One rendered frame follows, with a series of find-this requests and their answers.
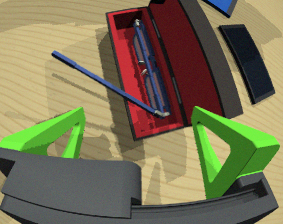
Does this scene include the blue glasses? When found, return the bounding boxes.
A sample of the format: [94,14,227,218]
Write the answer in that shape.
[51,19,172,119]

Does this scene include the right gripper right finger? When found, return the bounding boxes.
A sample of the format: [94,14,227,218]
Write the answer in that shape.
[191,106,280,199]

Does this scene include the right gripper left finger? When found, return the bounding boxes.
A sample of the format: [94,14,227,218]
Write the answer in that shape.
[0,107,86,159]

